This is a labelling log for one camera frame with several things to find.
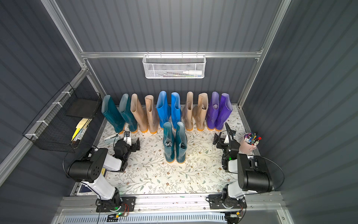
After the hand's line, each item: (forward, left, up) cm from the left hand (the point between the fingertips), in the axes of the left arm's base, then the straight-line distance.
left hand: (132, 138), depth 94 cm
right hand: (-1, -62, +5) cm, 62 cm away
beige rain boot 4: (+11, -46, +16) cm, 50 cm away
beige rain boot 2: (+5, -16, +20) cm, 27 cm away
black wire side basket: (-8, +30, +25) cm, 40 cm away
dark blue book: (-31, +21, -4) cm, 38 cm away
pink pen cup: (-7, -76, +7) cm, 76 cm away
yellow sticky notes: (-4, +21, +22) cm, 31 cm away
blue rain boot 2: (+7, -31, +21) cm, 38 cm away
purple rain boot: (+7, -53, +19) cm, 57 cm away
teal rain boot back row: (+7, -1, +21) cm, 23 cm away
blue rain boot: (+11, -23, +17) cm, 30 cm away
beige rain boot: (+17, -3, +13) cm, 22 cm away
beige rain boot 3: (+7, -38, +19) cm, 43 cm away
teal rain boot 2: (-16, -34, +21) cm, 42 cm away
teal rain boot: (-13, -27, +18) cm, 36 cm away
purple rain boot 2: (+8, -60, +20) cm, 64 cm away
